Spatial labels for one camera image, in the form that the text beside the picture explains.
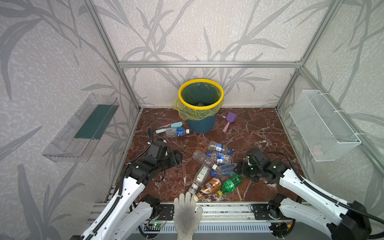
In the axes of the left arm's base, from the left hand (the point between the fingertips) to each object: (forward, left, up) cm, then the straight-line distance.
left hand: (180, 153), depth 75 cm
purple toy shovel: (+40, -33, -19) cm, 55 cm away
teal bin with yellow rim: (+31, -12, -20) cm, 39 cm away
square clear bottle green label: (-6, -11, -12) cm, 18 cm away
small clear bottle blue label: (+11, -22, -13) cm, 28 cm away
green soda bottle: (-12, -26, -12) cm, 31 cm away
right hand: (-3, -30, -9) cm, 32 cm away
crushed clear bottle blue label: (+5, -22, -14) cm, 27 cm away
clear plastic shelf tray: (+1, +45, +11) cm, 47 cm away
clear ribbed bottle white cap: (+4, -11, -14) cm, 18 cm away
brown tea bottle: (-12, -16, -13) cm, 24 cm away
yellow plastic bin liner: (+39, -8, -5) cm, 40 cm away
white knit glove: (-26, -4, -17) cm, 32 cm away
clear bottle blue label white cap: (+23, +8, -14) cm, 28 cm away
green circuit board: (-29, +11, -18) cm, 35 cm away
